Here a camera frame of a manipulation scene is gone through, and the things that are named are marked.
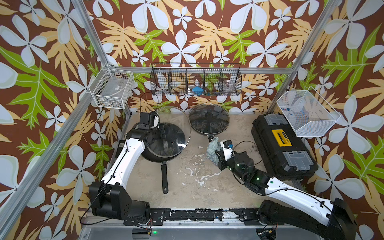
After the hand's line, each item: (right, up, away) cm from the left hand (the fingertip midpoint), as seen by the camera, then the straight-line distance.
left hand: (166, 129), depth 82 cm
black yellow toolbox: (+64, -11, -2) cm, 65 cm away
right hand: (+26, -11, -6) cm, 29 cm away
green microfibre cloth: (+25, -13, -6) cm, 29 cm away
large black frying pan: (-3, -14, +16) cm, 21 cm away
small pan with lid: (+29, +8, +40) cm, 50 cm away
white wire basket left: (-32, +24, +4) cm, 41 cm away
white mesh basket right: (+80, +9, 0) cm, 80 cm away
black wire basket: (+15, +33, +15) cm, 39 cm away
